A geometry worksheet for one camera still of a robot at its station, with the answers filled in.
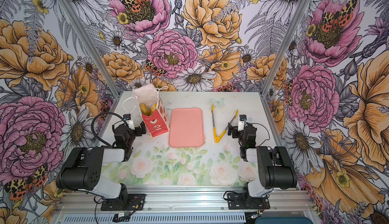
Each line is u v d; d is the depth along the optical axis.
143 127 0.86
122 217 0.72
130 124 0.82
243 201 0.68
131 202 0.73
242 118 0.81
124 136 0.72
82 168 0.47
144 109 0.95
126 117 0.79
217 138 0.94
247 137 0.72
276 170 0.45
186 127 1.02
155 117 0.81
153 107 0.96
